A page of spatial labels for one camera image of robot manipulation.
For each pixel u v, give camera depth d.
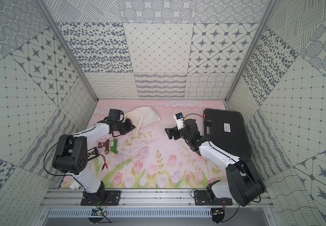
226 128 0.93
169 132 0.76
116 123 0.76
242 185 0.42
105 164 0.86
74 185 0.76
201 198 0.73
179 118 0.75
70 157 0.48
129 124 0.85
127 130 0.85
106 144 0.93
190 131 0.66
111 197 0.74
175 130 0.75
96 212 0.70
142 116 1.02
